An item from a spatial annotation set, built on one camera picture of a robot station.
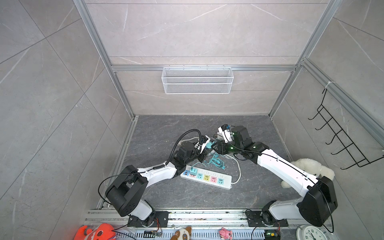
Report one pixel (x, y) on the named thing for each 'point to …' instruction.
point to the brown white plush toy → (182, 234)
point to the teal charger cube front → (194, 172)
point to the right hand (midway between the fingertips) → (214, 145)
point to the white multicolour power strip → (209, 177)
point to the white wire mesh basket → (197, 80)
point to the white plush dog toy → (312, 166)
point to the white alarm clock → (310, 232)
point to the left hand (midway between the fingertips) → (209, 143)
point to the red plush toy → (103, 231)
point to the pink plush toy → (224, 234)
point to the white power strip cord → (239, 167)
